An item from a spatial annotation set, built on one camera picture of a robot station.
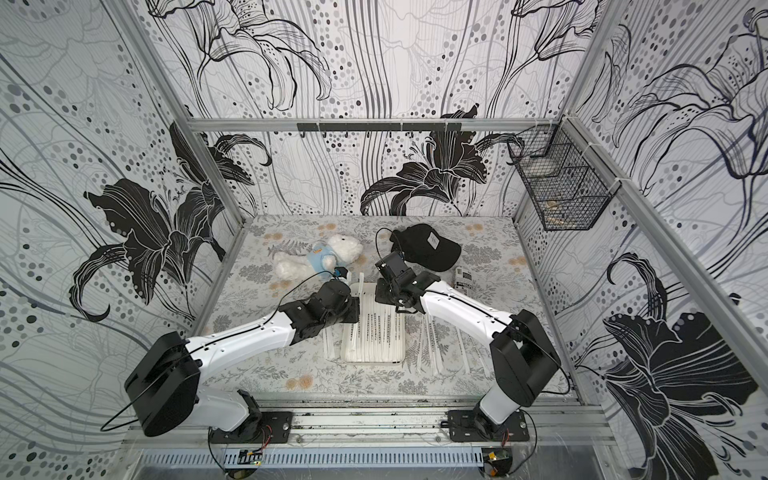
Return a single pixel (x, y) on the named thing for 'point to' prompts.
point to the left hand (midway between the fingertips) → (361, 311)
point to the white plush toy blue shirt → (336, 251)
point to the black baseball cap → (421, 244)
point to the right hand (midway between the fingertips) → (384, 290)
